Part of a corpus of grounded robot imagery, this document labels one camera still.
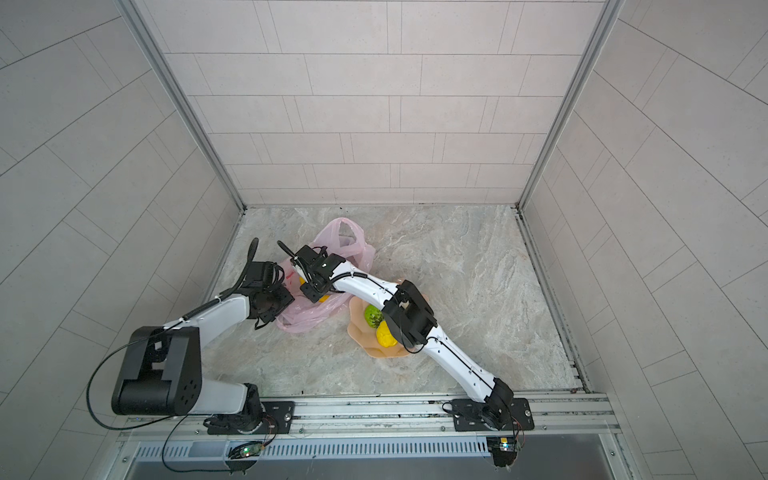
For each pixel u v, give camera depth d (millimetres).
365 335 823
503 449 679
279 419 708
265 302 703
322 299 851
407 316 600
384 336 788
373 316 809
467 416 706
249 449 649
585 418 712
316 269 716
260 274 712
